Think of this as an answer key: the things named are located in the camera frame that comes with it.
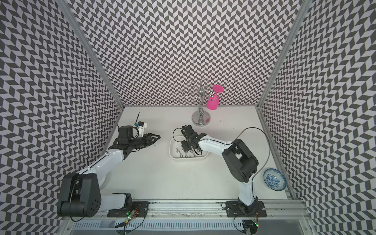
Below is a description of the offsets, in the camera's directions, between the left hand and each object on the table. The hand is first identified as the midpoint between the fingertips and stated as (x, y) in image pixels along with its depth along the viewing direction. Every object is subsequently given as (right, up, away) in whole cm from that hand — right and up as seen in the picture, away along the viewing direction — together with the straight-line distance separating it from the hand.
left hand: (158, 138), depth 85 cm
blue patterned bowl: (+67, -23, -3) cm, 71 cm away
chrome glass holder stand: (+26, +12, +24) cm, 37 cm away
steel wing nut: (+11, -9, +8) cm, 16 cm away
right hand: (+17, -6, +8) cm, 20 cm away
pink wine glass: (+34, +23, +9) cm, 42 cm away
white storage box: (+9, -3, +7) cm, 12 cm away
